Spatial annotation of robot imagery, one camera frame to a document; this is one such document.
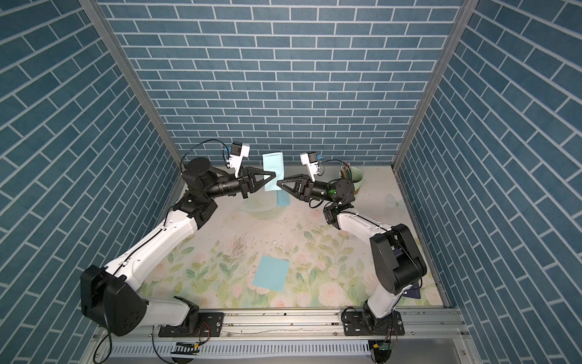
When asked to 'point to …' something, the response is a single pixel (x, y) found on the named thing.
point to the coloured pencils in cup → (345, 171)
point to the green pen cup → (357, 177)
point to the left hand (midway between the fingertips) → (279, 180)
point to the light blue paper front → (271, 274)
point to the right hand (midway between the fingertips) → (283, 189)
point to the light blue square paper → (283, 198)
